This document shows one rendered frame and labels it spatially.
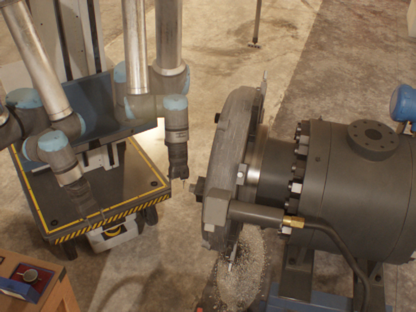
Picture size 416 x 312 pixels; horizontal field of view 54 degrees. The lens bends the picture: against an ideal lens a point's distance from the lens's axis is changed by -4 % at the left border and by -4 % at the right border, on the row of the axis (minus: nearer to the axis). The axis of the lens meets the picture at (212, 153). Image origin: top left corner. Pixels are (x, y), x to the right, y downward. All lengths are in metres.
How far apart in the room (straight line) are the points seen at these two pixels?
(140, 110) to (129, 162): 0.82
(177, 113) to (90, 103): 0.64
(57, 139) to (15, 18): 0.41
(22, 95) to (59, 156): 0.49
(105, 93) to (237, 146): 0.76
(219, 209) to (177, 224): 1.01
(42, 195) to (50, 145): 0.95
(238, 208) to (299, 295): 0.63
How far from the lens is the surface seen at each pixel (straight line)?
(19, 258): 1.89
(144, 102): 1.62
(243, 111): 1.65
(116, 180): 2.30
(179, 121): 1.52
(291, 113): 3.44
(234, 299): 2.21
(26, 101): 1.78
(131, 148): 2.49
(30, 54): 1.50
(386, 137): 1.78
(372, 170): 1.71
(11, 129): 1.76
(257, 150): 1.74
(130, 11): 1.58
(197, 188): 1.87
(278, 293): 1.96
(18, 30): 1.49
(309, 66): 4.18
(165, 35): 1.75
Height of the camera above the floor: 1.91
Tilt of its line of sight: 41 degrees down
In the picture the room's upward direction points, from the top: 3 degrees clockwise
